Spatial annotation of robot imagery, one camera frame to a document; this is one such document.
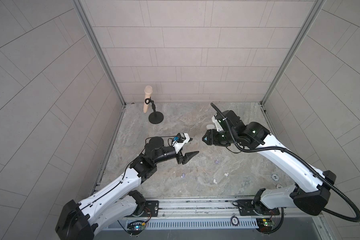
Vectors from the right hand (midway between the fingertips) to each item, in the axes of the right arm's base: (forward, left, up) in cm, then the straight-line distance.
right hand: (205, 141), depth 68 cm
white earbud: (-7, -12, -25) cm, 29 cm away
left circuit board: (-28, +33, -22) cm, 49 cm away
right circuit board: (-31, -25, -26) cm, 47 cm away
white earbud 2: (-10, -5, -25) cm, 27 cm away
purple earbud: (0, -9, -24) cm, 26 cm away
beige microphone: (+33, +29, +4) cm, 45 cm away
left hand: (-3, +4, +1) cm, 5 cm away
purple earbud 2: (-6, +11, -24) cm, 28 cm away
